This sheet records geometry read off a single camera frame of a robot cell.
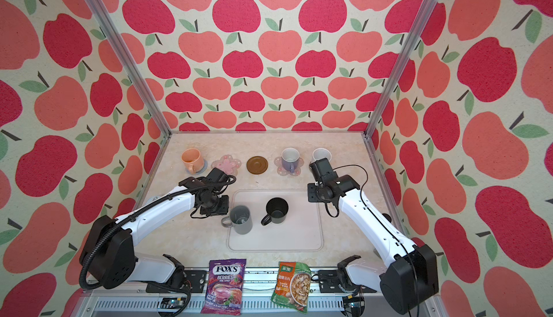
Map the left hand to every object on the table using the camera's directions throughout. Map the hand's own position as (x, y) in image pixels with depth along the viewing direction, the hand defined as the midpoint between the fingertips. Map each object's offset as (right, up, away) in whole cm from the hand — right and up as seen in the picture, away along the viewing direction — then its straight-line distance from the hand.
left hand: (227, 214), depth 84 cm
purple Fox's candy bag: (+2, -20, -12) cm, 24 cm away
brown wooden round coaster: (+10, +18, +24) cm, 32 cm away
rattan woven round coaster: (+31, +21, -17) cm, 41 cm away
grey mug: (+5, -3, +3) cm, 7 cm away
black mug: (+20, +2, +1) cm, 20 cm away
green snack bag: (+25, -20, -12) cm, 35 cm away
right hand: (+36, +8, -2) cm, 36 cm away
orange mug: (-22, +21, +21) cm, 36 cm away
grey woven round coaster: (-16, +17, +21) cm, 32 cm away
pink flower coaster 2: (+21, +19, +24) cm, 37 cm away
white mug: (+41, +24, +18) cm, 51 cm away
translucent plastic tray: (+30, -8, +3) cm, 31 cm away
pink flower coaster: (-5, +19, +24) cm, 31 cm away
